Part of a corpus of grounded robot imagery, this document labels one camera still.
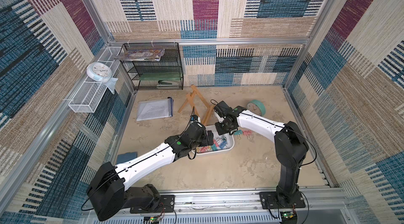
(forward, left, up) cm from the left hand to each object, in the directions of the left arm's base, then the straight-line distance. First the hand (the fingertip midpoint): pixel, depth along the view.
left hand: (206, 134), depth 81 cm
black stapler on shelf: (+43, +31, -3) cm, 53 cm away
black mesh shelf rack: (+49, +33, +6) cm, 60 cm away
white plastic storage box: (+1, -9, -13) cm, 15 cm away
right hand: (+7, -8, -7) cm, 13 cm away
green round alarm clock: (+20, -31, -3) cm, 37 cm away
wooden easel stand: (+19, +8, +6) cm, 22 cm away
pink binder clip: (-9, -16, +17) cm, 25 cm away
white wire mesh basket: (+22, +67, +5) cm, 71 cm away
